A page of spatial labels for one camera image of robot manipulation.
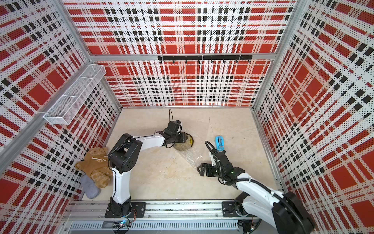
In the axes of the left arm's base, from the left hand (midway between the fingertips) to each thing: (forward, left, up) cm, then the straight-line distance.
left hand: (186, 136), depth 101 cm
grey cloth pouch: (-36, +50, +1) cm, 61 cm away
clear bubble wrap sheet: (-1, -12, -3) cm, 12 cm away
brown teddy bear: (-23, +51, +6) cm, 56 cm away
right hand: (-24, -12, +3) cm, 27 cm away
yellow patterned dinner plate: (-7, 0, 0) cm, 7 cm away
